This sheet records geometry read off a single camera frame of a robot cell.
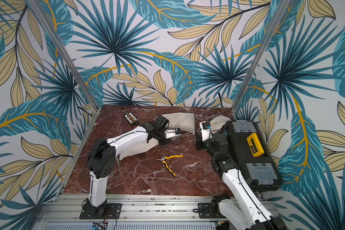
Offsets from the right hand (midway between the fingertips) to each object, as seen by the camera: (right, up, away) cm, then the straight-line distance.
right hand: (188, 134), depth 76 cm
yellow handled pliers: (-14, -17, +14) cm, 27 cm away
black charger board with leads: (-40, +9, +34) cm, 54 cm away
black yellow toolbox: (+33, -7, +3) cm, 34 cm away
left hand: (-12, -4, +16) cm, 20 cm away
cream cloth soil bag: (0, +7, +27) cm, 27 cm away
